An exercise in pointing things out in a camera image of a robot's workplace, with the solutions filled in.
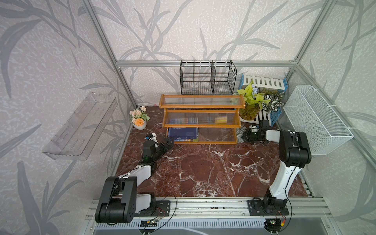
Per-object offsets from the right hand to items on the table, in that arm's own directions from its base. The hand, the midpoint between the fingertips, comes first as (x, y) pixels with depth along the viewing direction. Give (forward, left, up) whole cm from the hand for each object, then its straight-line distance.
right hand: (238, 134), depth 101 cm
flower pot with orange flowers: (+8, +68, +10) cm, 70 cm away
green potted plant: (+11, -7, +21) cm, 25 cm away
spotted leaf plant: (+8, -19, +23) cm, 31 cm away
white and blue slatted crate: (+23, -16, +26) cm, 38 cm away
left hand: (-10, +45, +9) cm, 47 cm away
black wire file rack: (+33, +21, +24) cm, 46 cm away
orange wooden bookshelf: (+15, +25, -1) cm, 29 cm away
